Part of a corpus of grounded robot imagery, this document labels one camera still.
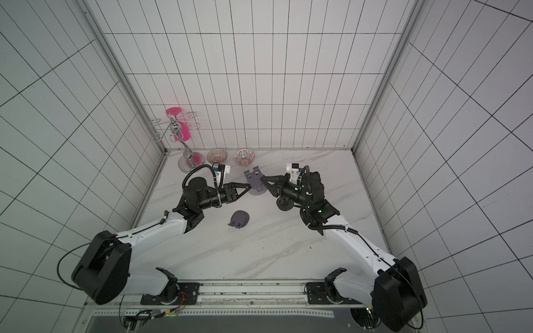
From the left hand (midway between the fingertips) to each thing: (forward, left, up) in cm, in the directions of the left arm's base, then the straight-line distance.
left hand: (248, 190), depth 77 cm
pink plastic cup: (+45, +40, -12) cm, 62 cm away
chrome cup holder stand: (+32, +36, -19) cm, 52 cm away
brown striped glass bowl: (+35, +22, -19) cm, 46 cm away
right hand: (0, -5, +9) cm, 10 cm away
